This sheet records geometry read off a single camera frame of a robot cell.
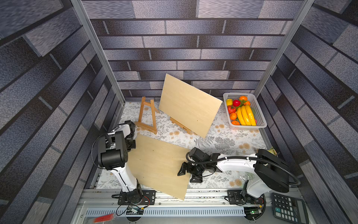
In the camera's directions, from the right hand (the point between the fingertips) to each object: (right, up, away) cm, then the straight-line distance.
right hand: (181, 177), depth 78 cm
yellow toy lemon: (+39, +46, +32) cm, 69 cm away
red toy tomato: (+39, +40, +29) cm, 63 cm away
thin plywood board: (+5, +41, +12) cm, 43 cm away
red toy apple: (+43, +46, +29) cm, 69 cm away
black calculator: (+56, -12, -10) cm, 58 cm away
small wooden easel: (-1, +28, +22) cm, 36 cm away
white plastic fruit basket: (+58, +42, +29) cm, 78 cm away
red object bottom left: (-39, -16, -9) cm, 43 cm away
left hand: (-37, +12, +14) cm, 41 cm away
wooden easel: (-28, +34, +32) cm, 55 cm away
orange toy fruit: (+51, +50, +33) cm, 78 cm away
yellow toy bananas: (+47, +35, +21) cm, 62 cm away
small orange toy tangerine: (+40, +35, +26) cm, 59 cm away
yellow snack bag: (+58, +13, +9) cm, 61 cm away
